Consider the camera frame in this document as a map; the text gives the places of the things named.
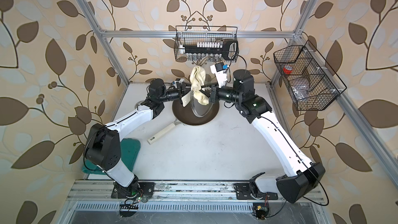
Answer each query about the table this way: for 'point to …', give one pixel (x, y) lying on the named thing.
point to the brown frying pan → (184, 115)
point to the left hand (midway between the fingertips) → (195, 87)
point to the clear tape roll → (138, 103)
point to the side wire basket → (310, 87)
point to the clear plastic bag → (301, 92)
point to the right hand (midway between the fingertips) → (199, 88)
